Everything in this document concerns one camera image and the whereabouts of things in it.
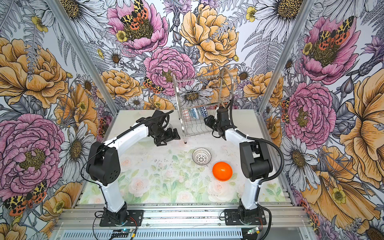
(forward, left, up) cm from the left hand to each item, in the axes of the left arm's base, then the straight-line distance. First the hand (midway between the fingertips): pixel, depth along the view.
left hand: (172, 143), depth 89 cm
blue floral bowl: (+24, -13, +1) cm, 27 cm away
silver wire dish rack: (+42, -16, +2) cm, 45 cm away
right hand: (+14, -20, +2) cm, 24 cm away
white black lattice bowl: (-4, -17, -9) cm, 20 cm away
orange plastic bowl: (-14, -29, -7) cm, 33 cm away
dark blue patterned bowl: (+22, -7, +2) cm, 23 cm away
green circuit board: (-42, -40, -11) cm, 59 cm away
